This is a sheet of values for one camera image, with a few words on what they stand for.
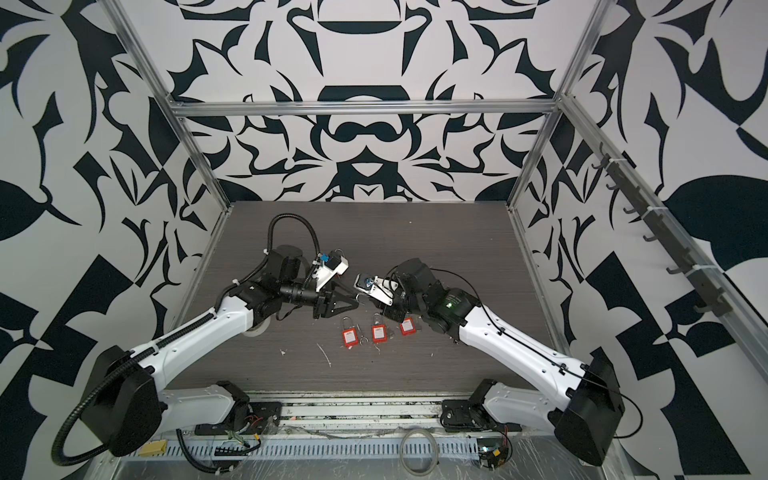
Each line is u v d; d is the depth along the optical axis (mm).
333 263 658
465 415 746
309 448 649
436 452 714
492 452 710
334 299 665
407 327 879
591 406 385
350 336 868
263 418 728
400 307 630
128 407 399
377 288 617
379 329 873
